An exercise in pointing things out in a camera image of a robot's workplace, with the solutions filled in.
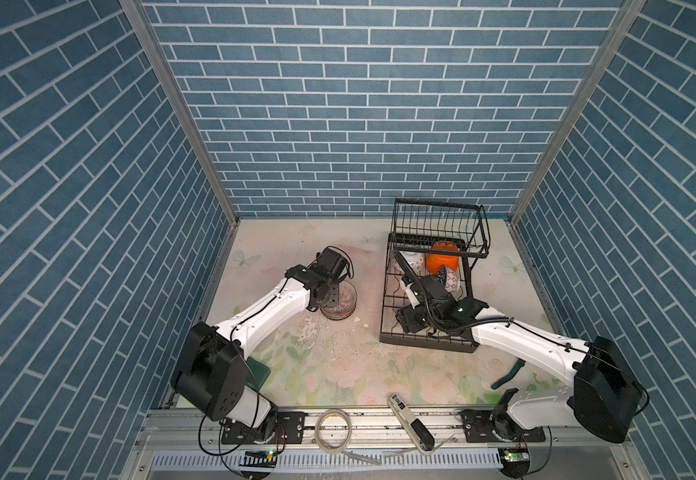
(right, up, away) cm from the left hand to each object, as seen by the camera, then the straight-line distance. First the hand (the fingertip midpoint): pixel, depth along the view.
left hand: (327, 296), depth 87 cm
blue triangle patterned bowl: (+37, +5, +3) cm, 37 cm away
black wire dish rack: (+28, +22, +7) cm, 36 cm away
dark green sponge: (-20, -21, -3) cm, 29 cm away
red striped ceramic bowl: (+6, -2, +4) cm, 8 cm away
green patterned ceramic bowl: (+29, +10, +13) cm, 33 cm away
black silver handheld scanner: (+24, -29, -18) cm, 42 cm away
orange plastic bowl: (+34, +10, +13) cm, 38 cm away
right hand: (+22, -3, -2) cm, 22 cm away
